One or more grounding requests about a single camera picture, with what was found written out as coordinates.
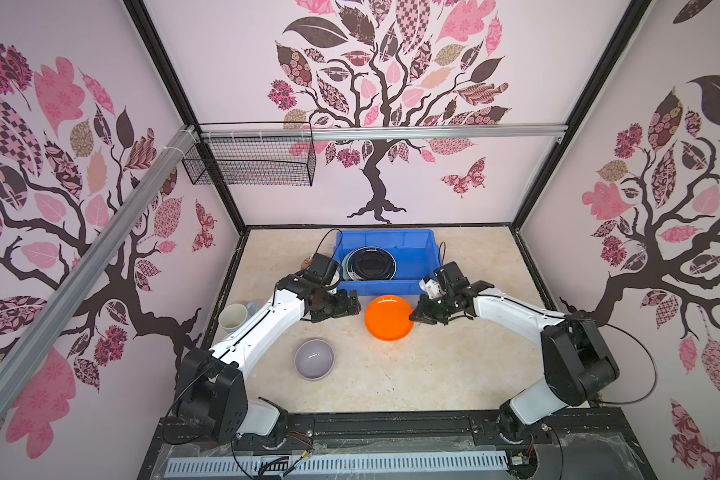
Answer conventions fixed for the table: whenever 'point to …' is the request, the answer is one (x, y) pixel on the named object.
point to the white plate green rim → (343, 267)
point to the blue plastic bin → (416, 252)
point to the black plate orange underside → (371, 263)
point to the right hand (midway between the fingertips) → (410, 313)
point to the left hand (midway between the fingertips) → (346, 314)
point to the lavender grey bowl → (314, 359)
